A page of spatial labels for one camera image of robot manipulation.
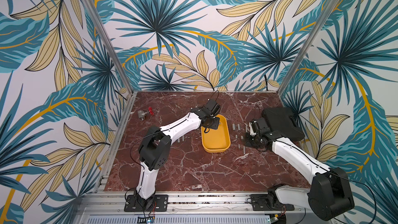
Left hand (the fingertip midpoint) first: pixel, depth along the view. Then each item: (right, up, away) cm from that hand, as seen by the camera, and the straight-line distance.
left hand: (214, 125), depth 90 cm
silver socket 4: (-19, -9, +5) cm, 21 cm away
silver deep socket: (+14, -2, +10) cm, 17 cm away
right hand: (+18, -8, -3) cm, 20 cm away
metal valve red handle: (-47, +6, +14) cm, 49 cm away
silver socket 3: (-21, -10, +3) cm, 23 cm away
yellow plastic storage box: (+2, -10, +3) cm, 10 cm away
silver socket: (+14, -8, +6) cm, 17 cm away
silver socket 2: (+15, -13, +2) cm, 20 cm away
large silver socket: (+17, -2, +11) cm, 20 cm away
